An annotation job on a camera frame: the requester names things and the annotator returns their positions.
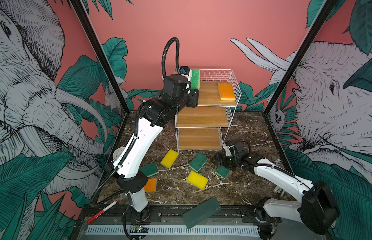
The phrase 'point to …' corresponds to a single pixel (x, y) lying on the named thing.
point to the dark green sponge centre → (198, 162)
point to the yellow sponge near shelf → (169, 158)
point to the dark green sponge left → (150, 169)
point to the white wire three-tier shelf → (204, 127)
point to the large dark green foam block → (202, 212)
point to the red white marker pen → (101, 212)
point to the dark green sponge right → (222, 171)
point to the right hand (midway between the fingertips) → (214, 160)
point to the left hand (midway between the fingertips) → (193, 88)
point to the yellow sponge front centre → (197, 180)
